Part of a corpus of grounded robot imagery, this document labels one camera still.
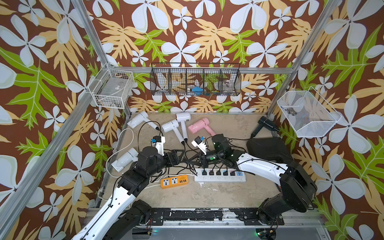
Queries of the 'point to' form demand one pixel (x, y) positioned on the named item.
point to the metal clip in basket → (291, 111)
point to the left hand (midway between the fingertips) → (179, 151)
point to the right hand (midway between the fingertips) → (189, 162)
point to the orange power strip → (174, 182)
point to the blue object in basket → (197, 90)
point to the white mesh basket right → (311, 115)
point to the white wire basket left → (112, 87)
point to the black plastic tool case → (272, 148)
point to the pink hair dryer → (199, 125)
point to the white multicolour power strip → (219, 175)
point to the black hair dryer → (266, 122)
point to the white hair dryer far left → (143, 116)
